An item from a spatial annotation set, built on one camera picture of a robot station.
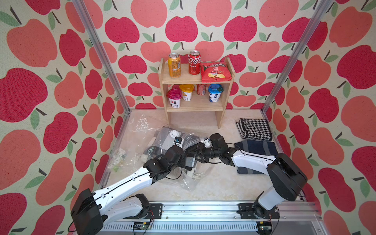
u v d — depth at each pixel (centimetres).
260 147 98
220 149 69
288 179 45
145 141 100
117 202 44
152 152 84
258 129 104
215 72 75
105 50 88
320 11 71
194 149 78
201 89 97
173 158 58
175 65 72
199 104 97
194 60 73
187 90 90
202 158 77
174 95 86
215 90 90
